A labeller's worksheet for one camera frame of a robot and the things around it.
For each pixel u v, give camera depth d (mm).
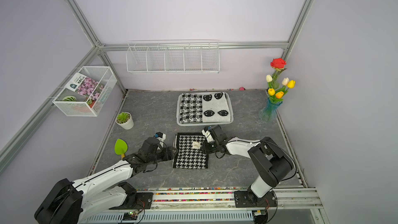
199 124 912
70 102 708
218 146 707
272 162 459
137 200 716
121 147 916
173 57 999
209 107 964
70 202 403
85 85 747
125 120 938
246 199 737
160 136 790
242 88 1239
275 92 798
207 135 841
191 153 846
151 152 670
